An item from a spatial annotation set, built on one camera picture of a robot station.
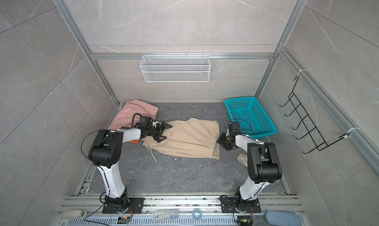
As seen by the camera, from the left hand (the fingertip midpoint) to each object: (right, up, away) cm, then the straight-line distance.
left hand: (169, 128), depth 98 cm
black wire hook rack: (+68, 0, -35) cm, 77 cm away
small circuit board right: (+41, -43, -28) cm, 65 cm away
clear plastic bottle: (+3, -40, -27) cm, 48 cm away
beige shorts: (+15, -6, 0) cm, 16 cm away
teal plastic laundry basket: (+62, +6, +12) cm, 63 cm away
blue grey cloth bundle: (+57, -40, -30) cm, 76 cm away
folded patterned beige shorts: (+46, -17, -11) cm, 50 cm away
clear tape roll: (+18, -40, -26) cm, 51 cm away
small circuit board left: (-18, -42, -27) cm, 54 cm away
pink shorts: (-33, +8, +4) cm, 34 cm away
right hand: (+33, -8, -1) cm, 34 cm away
